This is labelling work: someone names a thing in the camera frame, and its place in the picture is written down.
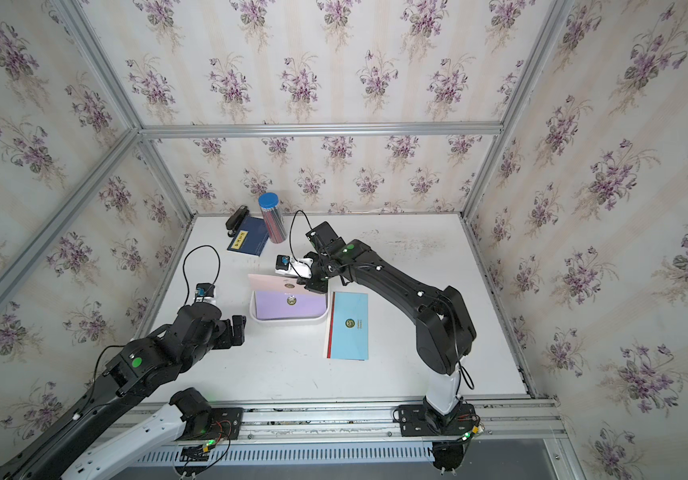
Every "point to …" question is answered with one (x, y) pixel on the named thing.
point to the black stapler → (233, 222)
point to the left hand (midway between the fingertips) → (236, 323)
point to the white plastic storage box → (252, 313)
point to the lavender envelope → (277, 305)
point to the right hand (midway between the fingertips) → (304, 275)
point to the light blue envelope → (350, 326)
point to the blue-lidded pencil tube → (273, 217)
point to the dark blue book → (250, 237)
